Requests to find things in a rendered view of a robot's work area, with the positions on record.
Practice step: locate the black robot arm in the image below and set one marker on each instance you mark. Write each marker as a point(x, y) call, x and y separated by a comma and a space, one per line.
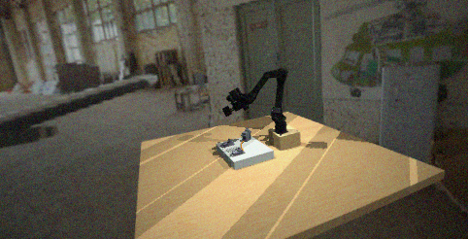
point(277, 112)

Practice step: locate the micro servo with orange cable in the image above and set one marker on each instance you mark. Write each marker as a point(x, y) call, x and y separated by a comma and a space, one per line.
point(246, 135)

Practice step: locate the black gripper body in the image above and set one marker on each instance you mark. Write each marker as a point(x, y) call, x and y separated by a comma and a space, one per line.
point(228, 111)

